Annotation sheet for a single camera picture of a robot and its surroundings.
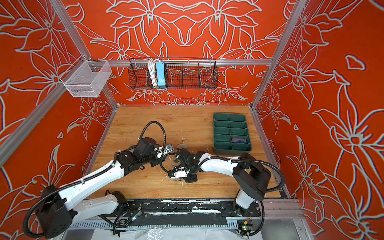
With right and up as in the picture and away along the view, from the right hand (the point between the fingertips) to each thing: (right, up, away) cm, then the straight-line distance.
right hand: (183, 175), depth 83 cm
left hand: (-11, +15, -3) cm, 19 cm away
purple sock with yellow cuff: (+35, +19, +10) cm, 41 cm away
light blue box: (-14, +59, +7) cm, 61 cm away
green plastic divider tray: (+31, +22, +12) cm, 39 cm away
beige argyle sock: (-2, +14, +14) cm, 20 cm away
